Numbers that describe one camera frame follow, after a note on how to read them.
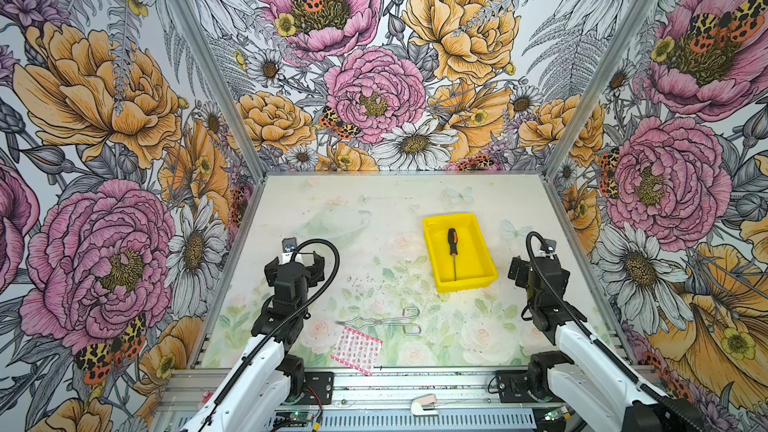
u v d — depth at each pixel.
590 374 0.51
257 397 0.54
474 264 0.97
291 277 0.62
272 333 0.54
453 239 0.99
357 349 0.80
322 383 0.74
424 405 0.70
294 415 0.71
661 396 0.43
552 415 0.72
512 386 0.74
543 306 0.65
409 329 0.84
